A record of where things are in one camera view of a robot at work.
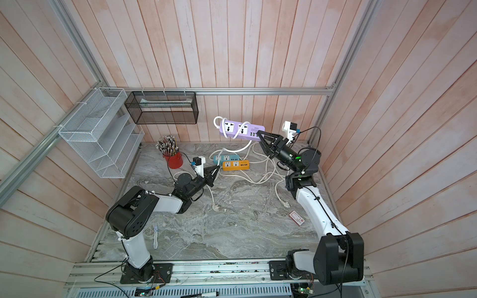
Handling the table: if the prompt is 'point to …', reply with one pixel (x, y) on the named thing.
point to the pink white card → (296, 217)
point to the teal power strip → (225, 158)
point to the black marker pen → (205, 294)
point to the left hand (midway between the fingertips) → (219, 167)
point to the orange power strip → (236, 165)
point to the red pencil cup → (174, 161)
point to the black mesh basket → (163, 107)
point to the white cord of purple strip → (215, 210)
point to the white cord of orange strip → (245, 177)
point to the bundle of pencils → (167, 144)
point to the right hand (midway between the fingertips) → (254, 137)
